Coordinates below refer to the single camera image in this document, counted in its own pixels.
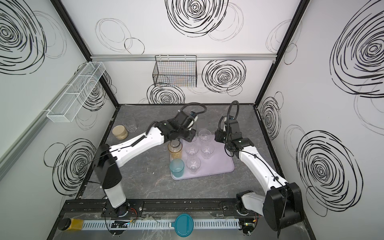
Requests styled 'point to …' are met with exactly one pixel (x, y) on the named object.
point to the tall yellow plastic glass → (175, 147)
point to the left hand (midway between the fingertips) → (193, 131)
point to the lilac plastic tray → (220, 162)
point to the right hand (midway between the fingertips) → (215, 133)
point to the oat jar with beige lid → (120, 132)
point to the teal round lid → (184, 225)
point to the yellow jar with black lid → (72, 224)
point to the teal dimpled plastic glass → (177, 167)
